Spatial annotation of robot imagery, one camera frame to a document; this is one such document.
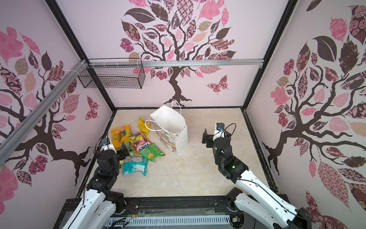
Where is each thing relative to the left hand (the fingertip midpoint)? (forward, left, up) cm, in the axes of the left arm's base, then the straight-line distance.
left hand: (116, 147), depth 78 cm
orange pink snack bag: (+10, -8, -11) cm, 17 cm away
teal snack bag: (-5, -8, -12) cm, 15 cm away
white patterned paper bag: (+22, -28, -8) cm, 36 cm away
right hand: (+5, -55, +10) cm, 56 cm away
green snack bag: (+3, -17, -10) cm, 20 cm away
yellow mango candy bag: (+16, +7, -12) cm, 21 cm away
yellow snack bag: (+23, -7, -10) cm, 26 cm away
